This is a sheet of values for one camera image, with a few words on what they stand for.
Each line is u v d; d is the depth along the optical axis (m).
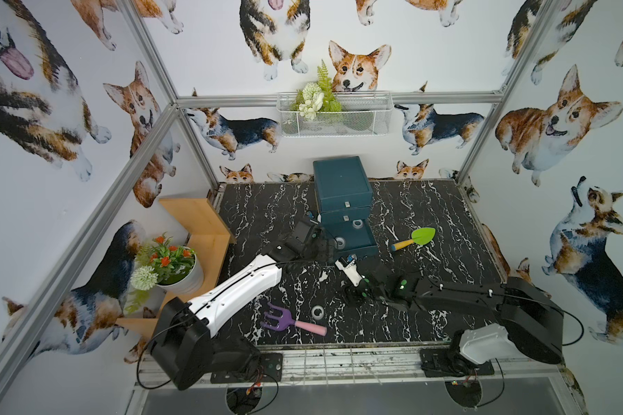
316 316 0.83
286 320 0.82
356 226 1.06
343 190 0.89
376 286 0.64
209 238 0.94
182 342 0.40
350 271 0.72
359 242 1.01
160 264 0.71
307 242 0.63
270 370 0.73
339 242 1.00
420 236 1.04
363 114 0.93
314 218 0.73
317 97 0.79
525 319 0.43
